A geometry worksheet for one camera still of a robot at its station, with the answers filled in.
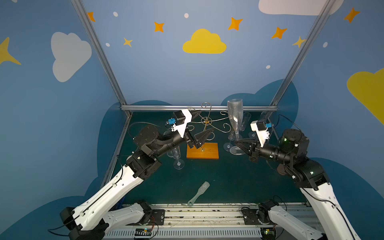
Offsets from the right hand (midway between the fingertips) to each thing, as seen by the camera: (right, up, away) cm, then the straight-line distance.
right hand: (239, 140), depth 60 cm
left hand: (-15, +9, -10) cm, 20 cm away
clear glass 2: (+14, +12, +29) cm, 34 cm away
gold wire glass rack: (-11, +8, +15) cm, 21 cm away
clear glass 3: (-28, -18, +33) cm, 47 cm away
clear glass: (+25, +12, +31) cm, 42 cm away
